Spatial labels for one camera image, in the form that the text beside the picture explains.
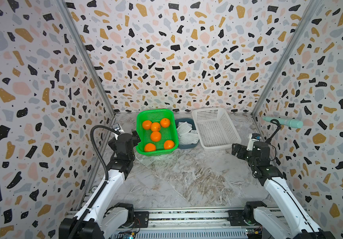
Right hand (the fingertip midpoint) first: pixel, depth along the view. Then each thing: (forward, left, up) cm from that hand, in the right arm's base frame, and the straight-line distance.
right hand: (244, 146), depth 82 cm
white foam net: (+18, +34, -7) cm, 39 cm away
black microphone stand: (+10, -17, +9) cm, 22 cm away
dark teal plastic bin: (+25, +28, -8) cm, 39 cm away
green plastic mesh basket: (+31, +63, -11) cm, 71 cm away
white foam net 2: (+13, +30, -11) cm, 35 cm away
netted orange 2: (+15, +53, -12) cm, 56 cm away
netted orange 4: (+5, +55, -11) cm, 56 cm away
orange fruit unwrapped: (+27, +47, -11) cm, 56 cm away
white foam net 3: (+19, +27, -10) cm, 34 cm away
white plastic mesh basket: (+27, +10, -18) cm, 34 cm away
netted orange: (+22, +54, -11) cm, 59 cm away
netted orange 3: (+7, +43, -10) cm, 44 cm away
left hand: (+2, +62, +8) cm, 63 cm away
